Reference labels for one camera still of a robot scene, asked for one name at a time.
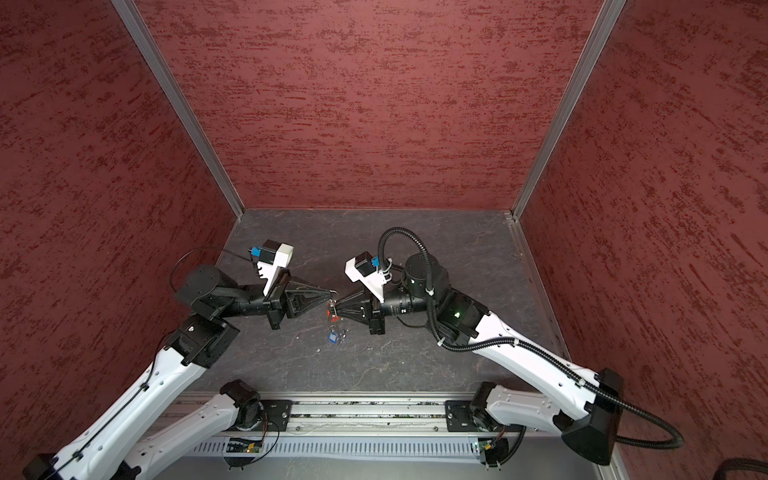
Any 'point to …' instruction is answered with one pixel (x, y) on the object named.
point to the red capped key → (328, 313)
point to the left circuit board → (243, 445)
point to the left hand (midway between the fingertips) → (329, 302)
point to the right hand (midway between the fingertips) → (333, 319)
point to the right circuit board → (496, 449)
